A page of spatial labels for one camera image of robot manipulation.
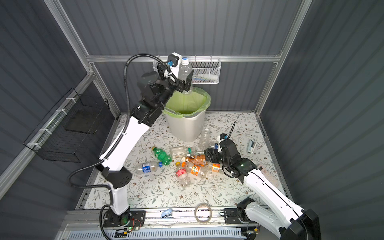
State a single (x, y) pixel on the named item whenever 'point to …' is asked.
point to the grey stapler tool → (252, 145)
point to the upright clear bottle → (205, 143)
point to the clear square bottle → (179, 152)
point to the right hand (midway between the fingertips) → (212, 152)
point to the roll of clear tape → (210, 216)
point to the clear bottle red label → (183, 177)
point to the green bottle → (162, 156)
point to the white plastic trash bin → (187, 128)
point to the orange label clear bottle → (196, 170)
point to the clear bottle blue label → (148, 167)
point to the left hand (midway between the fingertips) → (179, 63)
